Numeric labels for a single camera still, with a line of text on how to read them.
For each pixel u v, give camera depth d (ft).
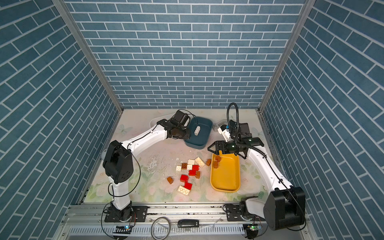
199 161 2.99
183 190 2.64
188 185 2.72
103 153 2.84
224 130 2.39
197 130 3.41
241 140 2.06
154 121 3.45
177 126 2.26
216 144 2.28
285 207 1.31
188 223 2.32
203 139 3.51
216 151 2.27
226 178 2.85
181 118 2.33
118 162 1.63
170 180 2.75
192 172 2.85
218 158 2.99
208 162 3.00
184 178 2.79
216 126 3.47
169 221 2.36
